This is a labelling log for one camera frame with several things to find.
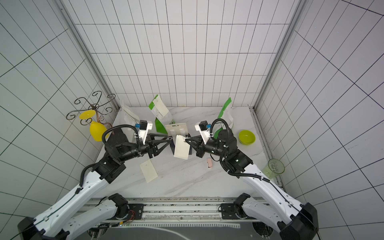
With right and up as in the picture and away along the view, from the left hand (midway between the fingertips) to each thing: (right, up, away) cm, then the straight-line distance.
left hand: (167, 142), depth 64 cm
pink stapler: (+21, -16, +22) cm, 35 cm away
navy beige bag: (+1, +4, +15) cm, 16 cm away
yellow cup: (-41, +4, +14) cm, 43 cm away
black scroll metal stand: (-41, +17, +14) cm, 46 cm away
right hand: (+9, +2, +2) cm, 9 cm away
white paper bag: (-33, +12, +32) cm, 47 cm away
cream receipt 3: (-15, -21, +22) cm, 34 cm away
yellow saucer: (-43, +12, +10) cm, 45 cm away
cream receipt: (+7, -3, +2) cm, 7 cm away
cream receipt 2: (-10, +19, +30) cm, 37 cm away
